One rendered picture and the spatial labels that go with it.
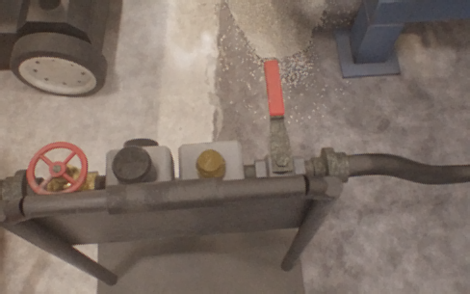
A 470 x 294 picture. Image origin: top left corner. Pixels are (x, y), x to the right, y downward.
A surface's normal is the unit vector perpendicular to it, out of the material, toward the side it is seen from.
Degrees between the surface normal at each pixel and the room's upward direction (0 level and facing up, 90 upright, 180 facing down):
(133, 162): 0
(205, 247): 0
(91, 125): 0
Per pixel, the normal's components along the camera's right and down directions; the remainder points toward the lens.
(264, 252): 0.00, -0.37
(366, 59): 0.07, 0.92
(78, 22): 0.71, -0.25
